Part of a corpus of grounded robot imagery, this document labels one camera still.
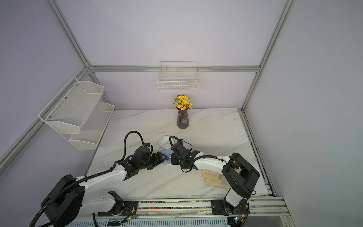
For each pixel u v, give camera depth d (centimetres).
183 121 101
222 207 73
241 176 45
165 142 96
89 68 91
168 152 91
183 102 91
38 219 35
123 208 73
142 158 67
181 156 67
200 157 58
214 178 84
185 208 75
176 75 94
